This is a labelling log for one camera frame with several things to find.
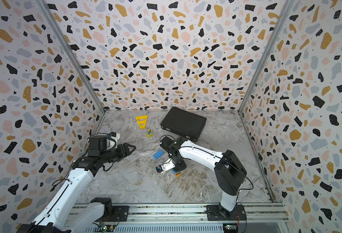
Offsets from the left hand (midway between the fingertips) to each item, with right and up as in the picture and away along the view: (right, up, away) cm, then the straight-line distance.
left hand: (133, 148), depth 78 cm
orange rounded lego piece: (+24, -17, +9) cm, 30 cm away
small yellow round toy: (+2, +6, +28) cm, 29 cm away
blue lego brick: (+11, -7, +17) cm, 22 cm away
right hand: (+23, -10, +7) cm, 26 cm away
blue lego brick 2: (+22, -11, -4) cm, 25 cm away
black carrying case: (+27, +14, +29) cm, 42 cm away
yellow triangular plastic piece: (-5, +15, +36) cm, 39 cm away
